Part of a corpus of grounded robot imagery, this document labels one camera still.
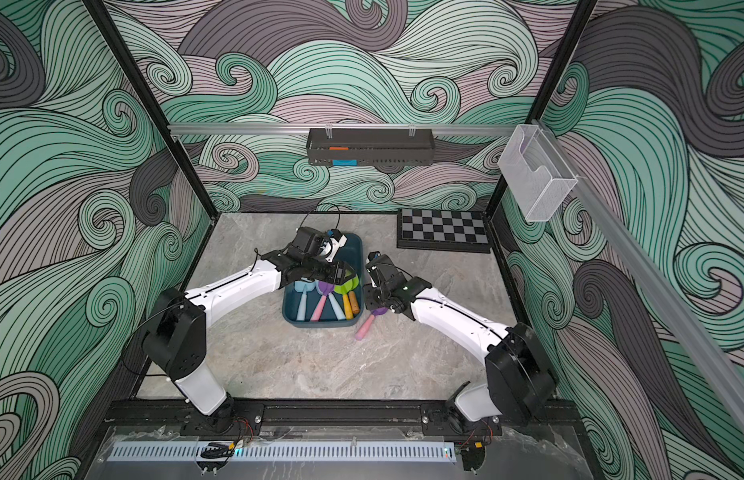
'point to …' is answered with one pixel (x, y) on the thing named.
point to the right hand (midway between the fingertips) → (374, 292)
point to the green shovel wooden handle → (351, 294)
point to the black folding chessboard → (443, 230)
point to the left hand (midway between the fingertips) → (350, 270)
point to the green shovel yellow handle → (344, 290)
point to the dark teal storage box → (317, 304)
